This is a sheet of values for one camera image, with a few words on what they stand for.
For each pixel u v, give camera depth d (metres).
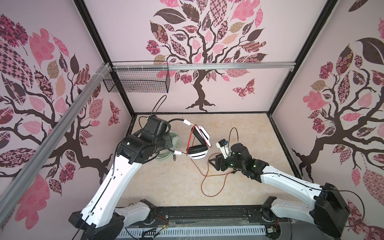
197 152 0.61
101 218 0.36
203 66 0.92
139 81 1.22
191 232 0.70
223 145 0.70
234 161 0.66
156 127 0.45
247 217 0.73
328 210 0.40
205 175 0.87
